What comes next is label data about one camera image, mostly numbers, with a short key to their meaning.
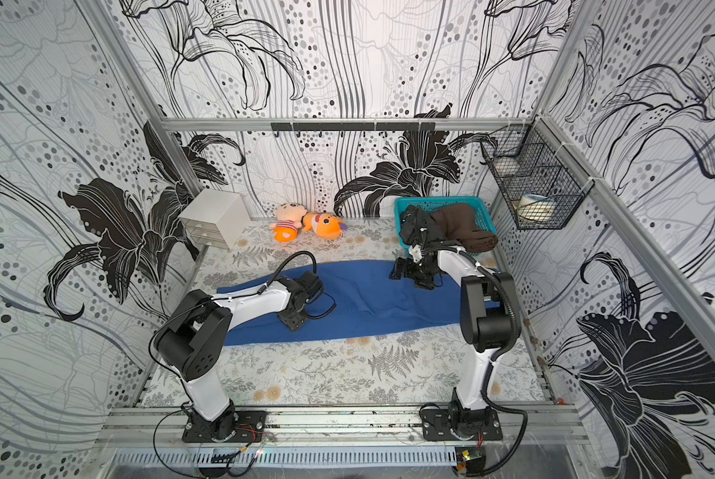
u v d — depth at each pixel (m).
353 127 0.92
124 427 0.75
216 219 1.01
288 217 1.12
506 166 0.88
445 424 0.72
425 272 0.82
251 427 0.72
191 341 0.47
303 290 0.70
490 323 0.51
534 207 0.71
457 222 1.04
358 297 0.93
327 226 1.05
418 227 0.91
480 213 1.10
